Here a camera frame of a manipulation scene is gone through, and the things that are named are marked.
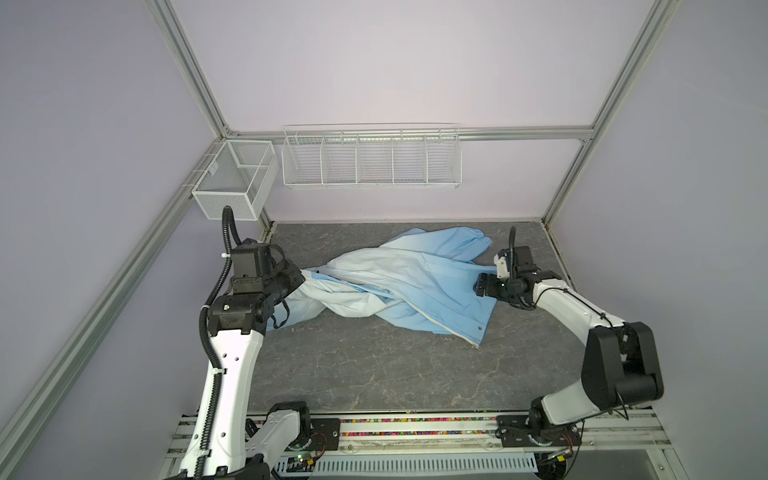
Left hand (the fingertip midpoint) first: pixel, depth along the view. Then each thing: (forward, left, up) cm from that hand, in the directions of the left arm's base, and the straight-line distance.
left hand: (298, 273), depth 71 cm
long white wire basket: (+45, -17, +2) cm, 48 cm away
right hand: (+4, -52, -20) cm, 56 cm away
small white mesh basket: (+47, +28, -5) cm, 55 cm away
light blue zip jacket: (+10, -32, -22) cm, 40 cm away
